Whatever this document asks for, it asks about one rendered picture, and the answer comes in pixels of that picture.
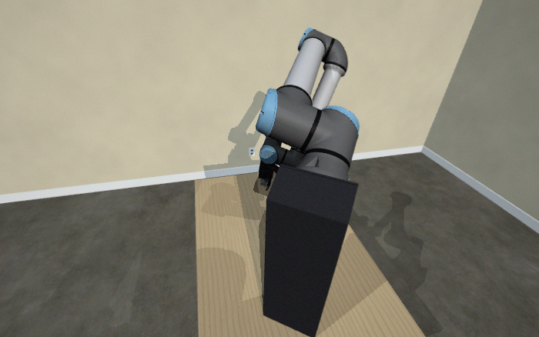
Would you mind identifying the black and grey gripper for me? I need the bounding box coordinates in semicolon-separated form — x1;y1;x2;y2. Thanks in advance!
258;161;274;191

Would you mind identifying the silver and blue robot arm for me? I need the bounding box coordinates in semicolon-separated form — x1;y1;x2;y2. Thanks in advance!
256;28;360;181

